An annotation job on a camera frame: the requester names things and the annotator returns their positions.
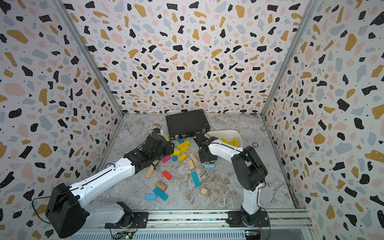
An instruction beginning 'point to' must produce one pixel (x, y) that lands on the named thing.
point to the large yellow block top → (187, 141)
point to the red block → (167, 175)
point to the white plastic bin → (230, 137)
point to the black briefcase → (184, 125)
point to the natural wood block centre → (191, 165)
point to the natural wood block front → (161, 186)
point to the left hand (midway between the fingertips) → (174, 144)
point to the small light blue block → (150, 196)
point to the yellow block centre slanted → (182, 157)
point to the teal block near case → (181, 140)
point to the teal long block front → (160, 194)
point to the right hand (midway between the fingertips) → (206, 158)
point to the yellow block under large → (184, 146)
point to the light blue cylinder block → (209, 165)
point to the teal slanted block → (195, 179)
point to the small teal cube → (174, 158)
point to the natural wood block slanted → (193, 157)
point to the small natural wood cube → (204, 191)
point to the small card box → (155, 125)
